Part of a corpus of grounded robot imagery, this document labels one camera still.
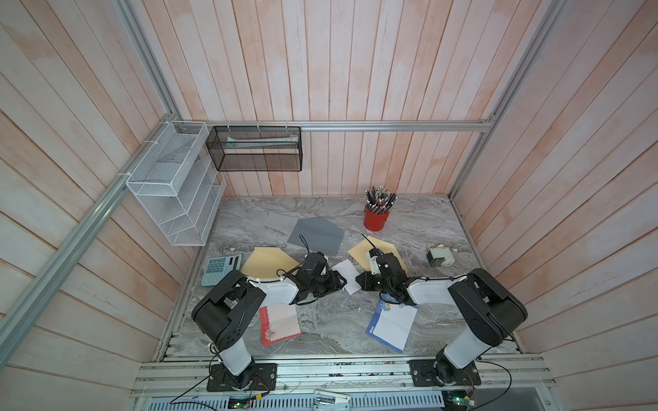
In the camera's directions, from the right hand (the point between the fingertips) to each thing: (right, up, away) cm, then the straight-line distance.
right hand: (356, 277), depth 94 cm
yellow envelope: (-36, +5, +8) cm, 37 cm away
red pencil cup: (+9, +21, +12) cm, 26 cm away
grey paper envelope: (-14, +15, +14) cm, 25 cm away
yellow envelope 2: (+3, +9, +8) cm, 13 cm away
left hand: (-6, -2, -5) cm, 8 cm away
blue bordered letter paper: (+10, -13, -10) cm, 20 cm away
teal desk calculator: (-52, +3, +1) cm, 53 cm away
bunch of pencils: (+9, +30, +1) cm, 31 cm away
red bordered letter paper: (-3, +3, +1) cm, 5 cm away
